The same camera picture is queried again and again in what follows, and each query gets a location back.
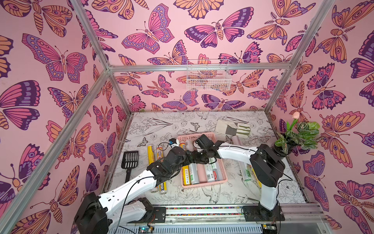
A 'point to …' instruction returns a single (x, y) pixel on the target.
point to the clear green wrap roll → (194, 174)
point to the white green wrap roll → (210, 172)
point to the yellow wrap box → (258, 183)
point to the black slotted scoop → (130, 161)
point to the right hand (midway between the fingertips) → (188, 163)
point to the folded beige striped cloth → (233, 126)
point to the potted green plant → (304, 134)
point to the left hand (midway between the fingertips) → (191, 153)
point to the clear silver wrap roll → (215, 171)
